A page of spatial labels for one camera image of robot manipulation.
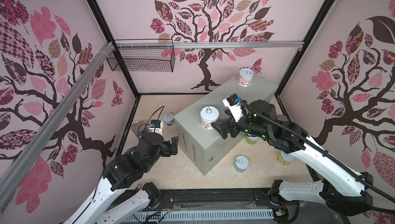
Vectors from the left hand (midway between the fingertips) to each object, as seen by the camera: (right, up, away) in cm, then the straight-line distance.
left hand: (168, 140), depth 66 cm
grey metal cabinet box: (+16, 0, -10) cm, 19 cm away
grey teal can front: (+36, -15, +13) cm, 41 cm away
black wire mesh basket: (-23, +48, +29) cm, 60 cm away
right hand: (+22, +12, -6) cm, 26 cm away
